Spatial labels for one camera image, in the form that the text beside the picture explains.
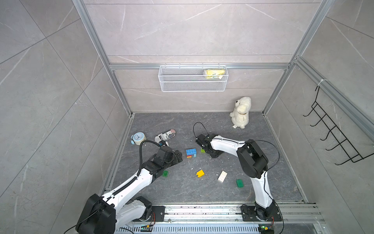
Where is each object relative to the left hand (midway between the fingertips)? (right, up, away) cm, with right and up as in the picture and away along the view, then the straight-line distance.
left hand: (178, 153), depth 84 cm
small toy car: (-10, +9, +17) cm, 22 cm away
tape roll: (-30, +8, +16) cm, 35 cm away
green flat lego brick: (+36, -17, -1) cm, 40 cm away
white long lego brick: (+26, -14, +1) cm, 30 cm away
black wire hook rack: (+75, +18, -13) cm, 78 cm away
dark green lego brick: (-8, -12, +2) cm, 15 cm away
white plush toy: (+44, +23, +21) cm, 54 cm away
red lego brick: (+6, -4, +10) cm, 12 cm away
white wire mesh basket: (+8, +50, +17) cm, 53 cm away
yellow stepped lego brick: (+13, -12, +2) cm, 18 cm away
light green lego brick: (+14, +2, -2) cm, 15 cm away
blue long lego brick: (+7, 0, +7) cm, 10 cm away
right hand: (+28, 0, +12) cm, 30 cm away
